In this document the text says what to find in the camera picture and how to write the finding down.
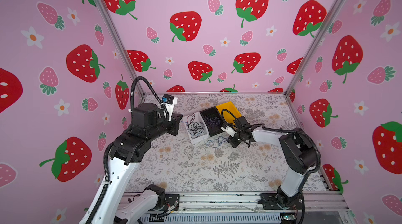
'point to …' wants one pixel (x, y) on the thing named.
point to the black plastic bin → (212, 112)
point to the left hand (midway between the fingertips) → (181, 114)
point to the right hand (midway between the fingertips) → (228, 139)
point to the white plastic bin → (204, 134)
